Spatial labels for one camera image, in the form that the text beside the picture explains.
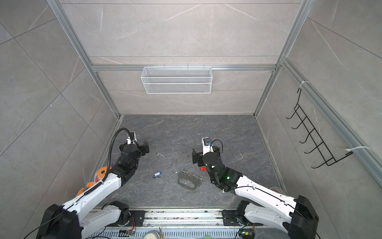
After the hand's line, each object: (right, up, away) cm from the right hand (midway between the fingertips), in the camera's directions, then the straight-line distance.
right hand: (201, 146), depth 76 cm
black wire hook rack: (+51, -1, -16) cm, 54 cm away
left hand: (-36, +4, +6) cm, 37 cm away
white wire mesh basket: (-16, +43, +24) cm, 51 cm away
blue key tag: (-26, -19, +12) cm, 34 cm away
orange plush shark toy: (-55, -15, +3) cm, 57 cm away
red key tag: (+2, -16, +14) cm, 21 cm away
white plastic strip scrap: (-28, -8, +21) cm, 36 cm away
